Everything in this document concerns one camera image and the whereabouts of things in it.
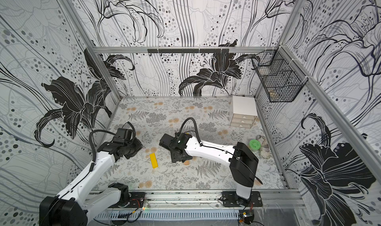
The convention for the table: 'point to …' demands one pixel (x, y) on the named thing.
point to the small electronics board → (247, 215)
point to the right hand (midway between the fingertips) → (180, 157)
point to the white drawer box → (244, 111)
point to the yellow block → (154, 160)
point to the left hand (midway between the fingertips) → (144, 148)
